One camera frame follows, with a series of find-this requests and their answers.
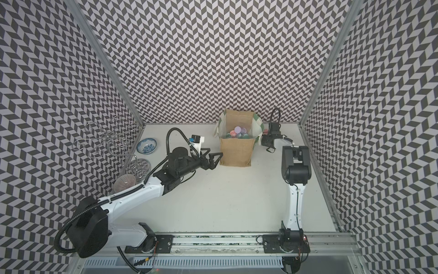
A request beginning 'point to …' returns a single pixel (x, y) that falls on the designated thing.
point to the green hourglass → (246, 136)
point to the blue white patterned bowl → (146, 146)
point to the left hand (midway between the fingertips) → (217, 153)
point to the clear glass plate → (140, 168)
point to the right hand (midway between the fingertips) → (266, 142)
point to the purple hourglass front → (243, 131)
